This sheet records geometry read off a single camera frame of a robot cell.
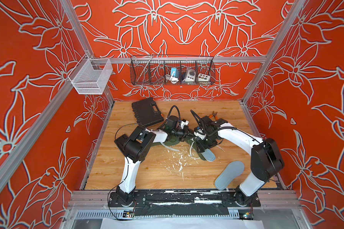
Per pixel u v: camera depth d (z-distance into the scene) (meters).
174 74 0.84
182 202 0.73
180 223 0.68
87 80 0.89
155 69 1.01
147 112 1.07
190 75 0.91
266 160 0.48
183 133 0.84
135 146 0.56
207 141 0.73
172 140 0.82
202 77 0.94
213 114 1.10
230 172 0.85
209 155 0.80
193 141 0.87
